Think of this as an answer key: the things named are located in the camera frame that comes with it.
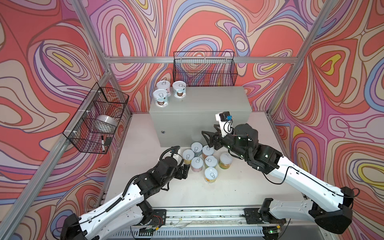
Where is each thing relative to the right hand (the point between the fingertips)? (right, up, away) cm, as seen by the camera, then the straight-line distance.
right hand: (209, 132), depth 65 cm
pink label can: (-5, -20, +22) cm, 30 cm away
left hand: (-12, -17, +12) cm, 24 cm away
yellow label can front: (+2, -25, +17) cm, 30 cm away
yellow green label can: (+11, -18, +20) cm, 29 cm away
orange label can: (+1, -13, +26) cm, 29 cm away
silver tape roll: (-49, +6, +9) cm, 50 cm away
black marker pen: (-51, -6, +7) cm, 52 cm away
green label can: (+3, -18, +22) cm, 29 cm away
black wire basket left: (-56, +2, +7) cm, 56 cm away
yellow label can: (-10, -15, +24) cm, 31 cm away
